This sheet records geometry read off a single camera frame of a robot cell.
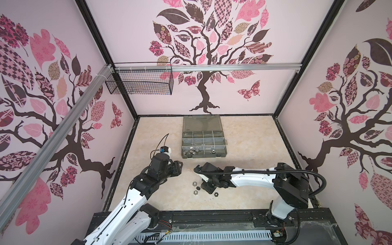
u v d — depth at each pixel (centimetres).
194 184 85
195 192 83
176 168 67
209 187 74
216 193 82
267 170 49
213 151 98
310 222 73
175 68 92
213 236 155
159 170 56
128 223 56
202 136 102
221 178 63
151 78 95
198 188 83
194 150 98
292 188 44
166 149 68
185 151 98
